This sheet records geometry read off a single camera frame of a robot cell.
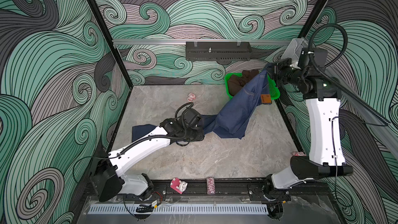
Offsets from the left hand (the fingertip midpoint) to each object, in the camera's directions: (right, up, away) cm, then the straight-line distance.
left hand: (205, 135), depth 75 cm
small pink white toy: (-8, +19, +36) cm, 41 cm away
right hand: (+24, +32, -12) cm, 42 cm away
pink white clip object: (-12, -22, -5) cm, 26 cm away
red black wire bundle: (-29, -34, -3) cm, 45 cm away
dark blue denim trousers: (+13, +6, +3) cm, 15 cm away
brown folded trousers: (+26, +31, +37) cm, 55 cm away
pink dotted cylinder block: (+2, -23, -2) cm, 24 cm away
